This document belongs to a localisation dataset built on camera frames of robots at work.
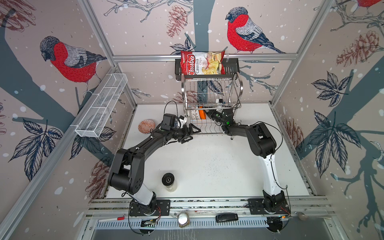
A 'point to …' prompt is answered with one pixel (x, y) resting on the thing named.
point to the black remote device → (226, 217)
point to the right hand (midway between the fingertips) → (200, 111)
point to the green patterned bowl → (197, 116)
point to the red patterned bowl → (145, 126)
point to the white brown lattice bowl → (193, 114)
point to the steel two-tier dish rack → (201, 94)
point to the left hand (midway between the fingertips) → (196, 134)
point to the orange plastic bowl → (202, 114)
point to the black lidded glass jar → (168, 181)
